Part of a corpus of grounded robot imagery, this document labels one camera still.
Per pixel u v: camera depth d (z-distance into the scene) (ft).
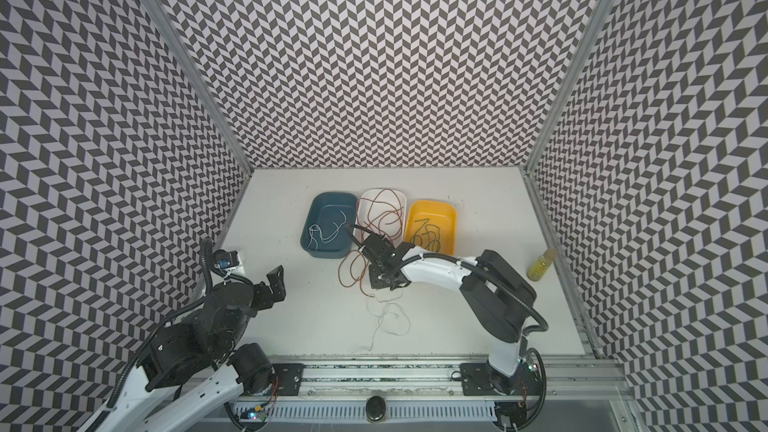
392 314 2.77
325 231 3.20
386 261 2.15
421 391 2.37
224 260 1.88
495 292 1.60
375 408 2.08
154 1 2.53
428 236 3.22
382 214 3.32
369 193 3.34
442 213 3.39
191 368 1.48
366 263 3.07
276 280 2.04
